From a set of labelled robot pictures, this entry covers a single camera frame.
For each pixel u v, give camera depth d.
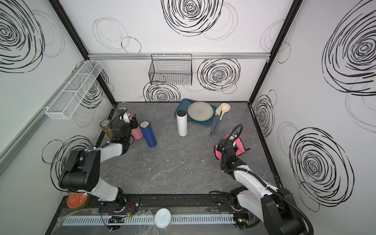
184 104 1.19
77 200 0.72
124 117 0.76
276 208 0.40
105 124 0.81
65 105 0.73
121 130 0.68
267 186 0.45
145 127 0.79
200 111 1.13
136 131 0.93
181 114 0.84
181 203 0.75
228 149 0.64
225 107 1.13
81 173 0.45
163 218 0.66
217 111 1.11
